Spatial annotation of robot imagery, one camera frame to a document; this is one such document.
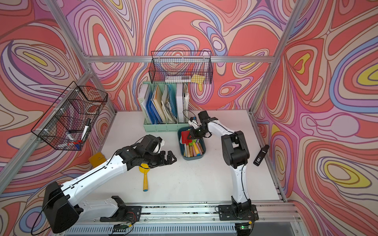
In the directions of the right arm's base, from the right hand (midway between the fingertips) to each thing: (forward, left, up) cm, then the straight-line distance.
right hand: (191, 140), depth 98 cm
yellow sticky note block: (-11, +61, -2) cm, 62 cm away
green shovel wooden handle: (-10, 0, +1) cm, 10 cm away
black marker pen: (-11, +50, +29) cm, 59 cm away
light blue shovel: (-1, +7, +1) cm, 7 cm away
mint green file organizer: (+16, +17, +18) cm, 29 cm away
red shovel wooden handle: (-1, +4, +1) cm, 4 cm away
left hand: (-21, +11, +12) cm, 26 cm away
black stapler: (-10, -46, -6) cm, 47 cm away
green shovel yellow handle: (-7, -3, +1) cm, 7 cm away
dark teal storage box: (-6, +6, -1) cm, 8 cm away
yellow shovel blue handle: (-28, +22, +20) cm, 40 cm away
